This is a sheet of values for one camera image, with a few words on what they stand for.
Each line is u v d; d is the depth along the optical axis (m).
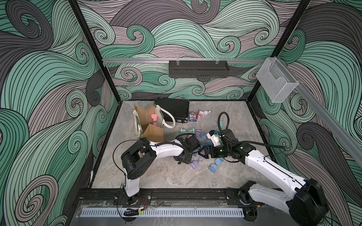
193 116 1.07
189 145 0.69
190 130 0.98
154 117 0.93
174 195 0.75
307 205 0.39
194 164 0.82
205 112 1.08
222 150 0.67
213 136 0.73
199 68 0.96
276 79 0.78
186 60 0.95
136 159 0.47
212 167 0.81
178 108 1.13
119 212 0.69
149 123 0.97
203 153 0.70
